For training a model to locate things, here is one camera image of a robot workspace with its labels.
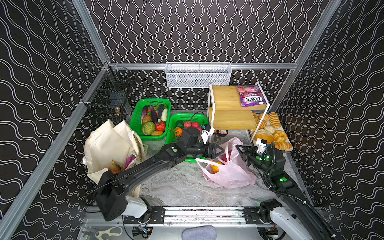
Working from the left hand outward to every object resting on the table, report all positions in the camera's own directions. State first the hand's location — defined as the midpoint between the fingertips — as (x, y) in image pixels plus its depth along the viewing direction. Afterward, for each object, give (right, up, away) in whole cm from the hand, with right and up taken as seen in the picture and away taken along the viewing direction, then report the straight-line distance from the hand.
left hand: (225, 151), depth 67 cm
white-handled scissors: (-52, -38, +3) cm, 65 cm away
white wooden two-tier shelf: (+8, +21, +11) cm, 25 cm away
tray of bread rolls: (+39, +9, +36) cm, 54 cm away
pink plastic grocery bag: (+3, -9, +4) cm, 11 cm away
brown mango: (-40, +7, +33) cm, 52 cm away
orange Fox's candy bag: (-57, -11, +13) cm, 59 cm away
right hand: (+6, +2, +6) cm, 9 cm away
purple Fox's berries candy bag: (+15, +28, +11) cm, 33 cm away
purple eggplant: (-45, +20, +46) cm, 67 cm away
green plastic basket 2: (-25, +15, +41) cm, 50 cm away
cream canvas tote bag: (-60, +2, +13) cm, 61 cm away
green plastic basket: (-56, +15, +39) cm, 70 cm away
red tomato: (-37, +12, +36) cm, 53 cm away
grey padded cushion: (-11, -37, 0) cm, 38 cm away
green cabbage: (-45, +11, +33) cm, 57 cm away
